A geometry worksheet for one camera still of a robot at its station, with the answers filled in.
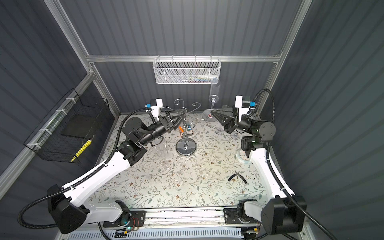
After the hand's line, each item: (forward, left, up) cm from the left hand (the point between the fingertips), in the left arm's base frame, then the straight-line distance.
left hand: (186, 113), depth 57 cm
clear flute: (+26, -23, -44) cm, 56 cm away
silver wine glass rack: (+13, +1, -44) cm, 46 cm away
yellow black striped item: (+2, +48, -19) cm, 51 cm away
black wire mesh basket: (+4, +60, -16) cm, 63 cm away
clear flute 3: (+2, +14, -44) cm, 46 cm away
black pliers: (-7, -29, -45) cm, 54 cm away
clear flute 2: (+20, -35, -44) cm, 59 cm away
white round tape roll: (0, -32, -42) cm, 53 cm away
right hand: (-3, -10, +1) cm, 10 cm away
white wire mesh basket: (+75, -1, -24) cm, 79 cm away
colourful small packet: (+27, -1, -44) cm, 51 cm away
